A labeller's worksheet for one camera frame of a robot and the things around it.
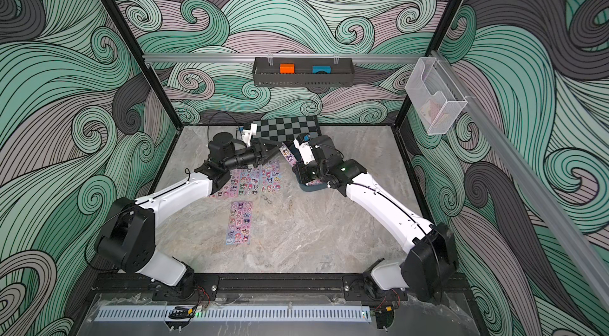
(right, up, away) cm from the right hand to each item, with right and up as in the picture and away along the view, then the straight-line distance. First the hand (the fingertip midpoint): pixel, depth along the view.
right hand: (298, 167), depth 79 cm
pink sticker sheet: (-5, +6, +1) cm, 8 cm away
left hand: (-6, +8, -3) cm, 10 cm away
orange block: (-5, +38, +14) cm, 41 cm away
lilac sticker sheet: (-22, -22, +9) cm, 33 cm away
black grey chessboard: (-6, +16, +36) cm, 39 cm away
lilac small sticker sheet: (-20, -7, +20) cm, 29 cm away
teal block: (+12, +39, +16) cm, 43 cm away
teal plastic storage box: (+4, -10, +17) cm, 21 cm away
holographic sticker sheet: (-12, -6, +22) cm, 26 cm away
